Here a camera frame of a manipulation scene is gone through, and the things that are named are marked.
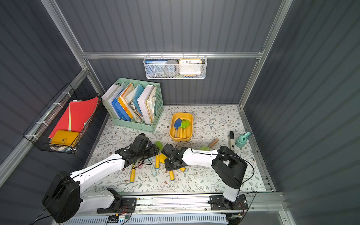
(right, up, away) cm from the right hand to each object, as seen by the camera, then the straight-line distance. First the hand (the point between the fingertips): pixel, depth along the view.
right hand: (170, 165), depth 85 cm
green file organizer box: (-25, +38, +8) cm, 47 cm away
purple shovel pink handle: (-14, +4, -14) cm, 20 cm away
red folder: (-48, +31, -13) cm, 58 cm away
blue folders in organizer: (-36, +35, +11) cm, 51 cm away
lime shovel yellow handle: (-8, +10, +10) cm, 17 cm away
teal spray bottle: (+46, +14, +4) cm, 48 cm away
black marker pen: (+41, +14, +8) cm, 44 cm away
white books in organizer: (-15, +40, +4) cm, 43 cm away
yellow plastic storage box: (+12, +31, +23) cm, 40 cm away
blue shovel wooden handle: (+4, +25, +22) cm, 34 cm away
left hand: (-9, +10, 0) cm, 13 cm away
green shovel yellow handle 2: (-22, -5, -3) cm, 23 cm away
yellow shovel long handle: (-5, +4, +4) cm, 7 cm away
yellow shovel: (+8, -1, -2) cm, 8 cm away
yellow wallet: (-47, +20, -21) cm, 55 cm away
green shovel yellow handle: (+8, +24, +19) cm, 32 cm away
